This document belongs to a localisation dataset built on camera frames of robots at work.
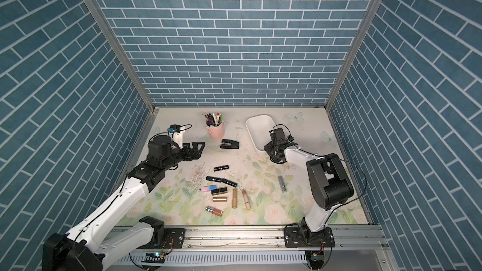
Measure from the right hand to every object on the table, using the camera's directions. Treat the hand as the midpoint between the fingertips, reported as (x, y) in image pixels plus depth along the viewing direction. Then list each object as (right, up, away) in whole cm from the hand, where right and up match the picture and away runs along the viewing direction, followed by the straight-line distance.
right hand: (267, 149), depth 97 cm
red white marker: (-27, +16, +2) cm, 31 cm away
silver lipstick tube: (+6, -15, -9) cm, 19 cm away
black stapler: (-21, +2, +5) cm, 22 cm away
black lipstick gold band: (-19, -15, -9) cm, 26 cm away
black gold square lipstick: (-23, -18, -13) cm, 32 cm away
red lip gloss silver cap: (-24, -24, -18) cm, 38 cm away
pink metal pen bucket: (-27, +11, -1) cm, 29 cm away
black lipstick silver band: (-24, -9, -5) cm, 26 cm away
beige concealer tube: (-16, -21, -13) cm, 29 cm away
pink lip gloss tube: (-11, -21, -15) cm, 28 cm away
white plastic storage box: (-4, +11, +12) cm, 17 cm away
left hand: (-30, +4, -18) cm, 35 cm away
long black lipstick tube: (-26, -13, -9) cm, 31 cm away
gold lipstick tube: (-22, -21, -14) cm, 33 cm away
